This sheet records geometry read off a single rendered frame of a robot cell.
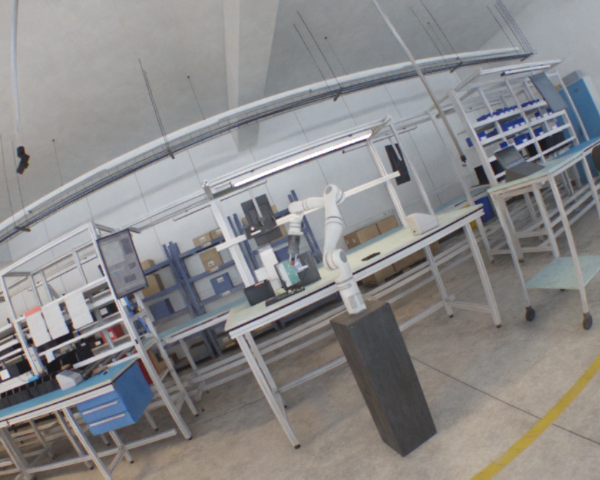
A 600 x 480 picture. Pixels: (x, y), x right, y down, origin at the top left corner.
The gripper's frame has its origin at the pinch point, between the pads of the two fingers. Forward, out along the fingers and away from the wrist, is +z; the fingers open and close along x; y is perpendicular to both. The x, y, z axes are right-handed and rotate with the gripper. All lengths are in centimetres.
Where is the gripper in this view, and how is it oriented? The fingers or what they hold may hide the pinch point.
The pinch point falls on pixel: (292, 264)
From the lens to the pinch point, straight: 203.4
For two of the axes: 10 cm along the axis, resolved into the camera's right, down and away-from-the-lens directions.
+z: -0.8, 9.9, -0.6
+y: -1.1, 0.5, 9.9
